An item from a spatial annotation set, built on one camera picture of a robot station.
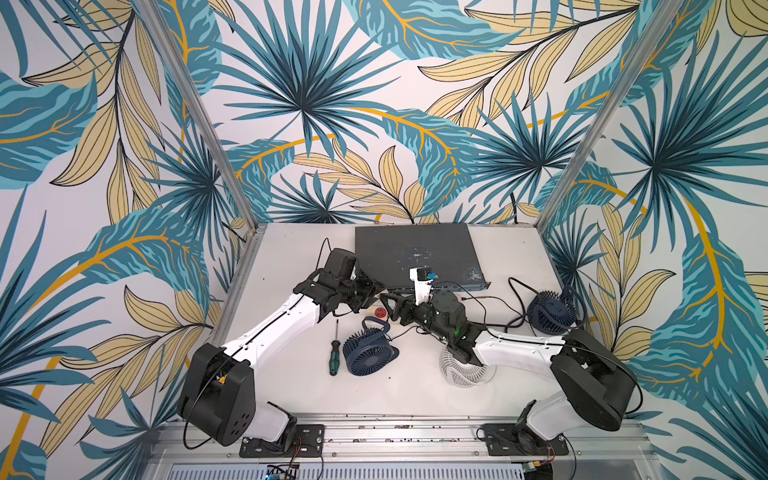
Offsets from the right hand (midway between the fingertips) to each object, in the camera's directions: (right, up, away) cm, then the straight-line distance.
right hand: (370, 312), depth 76 cm
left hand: (+4, +5, +4) cm, 8 cm away
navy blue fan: (+53, -3, +13) cm, 55 cm away
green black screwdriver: (-10, -15, +7) cm, 20 cm away
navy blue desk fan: (0, -10, 0) cm, 10 cm away
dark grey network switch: (+4, +15, +31) cm, 35 cm away
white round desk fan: (+24, -16, 0) cm, 29 cm away
